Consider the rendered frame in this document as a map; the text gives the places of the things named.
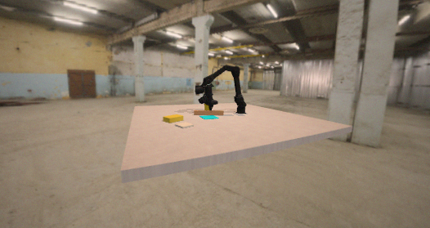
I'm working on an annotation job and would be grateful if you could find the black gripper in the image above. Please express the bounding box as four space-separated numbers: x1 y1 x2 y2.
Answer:
204 93 218 110

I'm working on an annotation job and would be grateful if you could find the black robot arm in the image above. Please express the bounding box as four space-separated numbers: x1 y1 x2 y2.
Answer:
195 65 247 114

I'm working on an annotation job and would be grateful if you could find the yellow rectangular block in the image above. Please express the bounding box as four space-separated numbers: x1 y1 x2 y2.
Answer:
163 114 183 123

